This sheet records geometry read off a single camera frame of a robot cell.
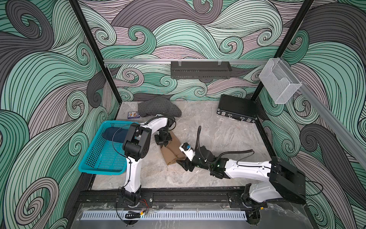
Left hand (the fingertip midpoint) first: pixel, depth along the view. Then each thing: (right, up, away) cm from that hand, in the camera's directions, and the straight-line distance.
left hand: (164, 145), depth 91 cm
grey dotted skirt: (-7, +27, +19) cm, 34 cm away
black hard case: (+60, +25, +24) cm, 70 cm away
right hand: (+10, -4, -14) cm, 17 cm away
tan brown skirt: (+6, -3, -4) cm, 8 cm away
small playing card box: (-27, +20, +19) cm, 38 cm away
